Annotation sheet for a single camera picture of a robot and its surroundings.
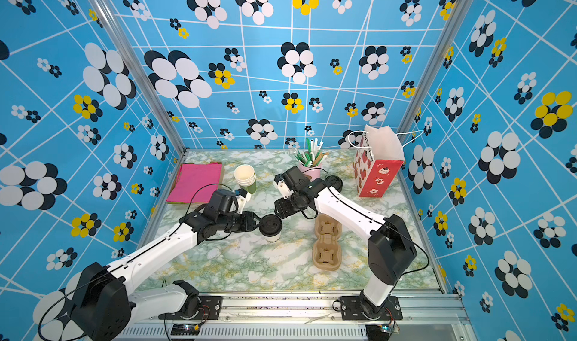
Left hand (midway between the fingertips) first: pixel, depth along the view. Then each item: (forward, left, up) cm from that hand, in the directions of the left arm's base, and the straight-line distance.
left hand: (263, 220), depth 80 cm
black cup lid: (-1, -3, -1) cm, 3 cm away
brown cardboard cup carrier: (-8, -24, -10) cm, 27 cm away
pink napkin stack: (+25, +35, -11) cm, 44 cm away
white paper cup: (-3, -3, -9) cm, 10 cm away
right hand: (+5, -7, 0) cm, 9 cm away
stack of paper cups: (+20, +9, 0) cm, 23 cm away
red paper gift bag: (+18, -42, +12) cm, 48 cm away
